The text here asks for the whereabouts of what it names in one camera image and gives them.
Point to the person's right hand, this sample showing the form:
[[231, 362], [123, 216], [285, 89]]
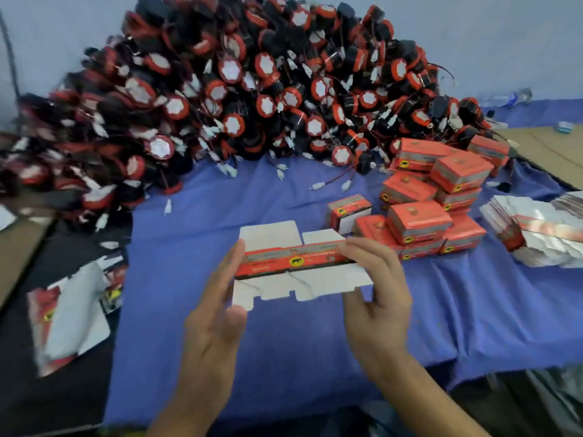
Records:
[[378, 305]]

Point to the person's left hand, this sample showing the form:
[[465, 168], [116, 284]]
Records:
[[214, 346]]

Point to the stack of box blanks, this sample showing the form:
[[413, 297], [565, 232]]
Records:
[[537, 232]]

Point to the pile of black red buzzers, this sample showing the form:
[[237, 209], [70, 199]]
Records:
[[228, 95]]

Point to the small teal box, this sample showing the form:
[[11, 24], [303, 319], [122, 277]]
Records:
[[565, 127]]

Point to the blue table cloth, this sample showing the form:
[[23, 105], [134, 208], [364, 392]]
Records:
[[474, 314]]

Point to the brown cardboard piece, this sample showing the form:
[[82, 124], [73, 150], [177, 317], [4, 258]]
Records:
[[16, 255]]

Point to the brown cardboard sheet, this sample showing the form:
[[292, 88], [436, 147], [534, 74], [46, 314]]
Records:
[[556, 154]]

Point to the clear plastic water bottle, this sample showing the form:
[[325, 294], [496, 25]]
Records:
[[506, 98]]

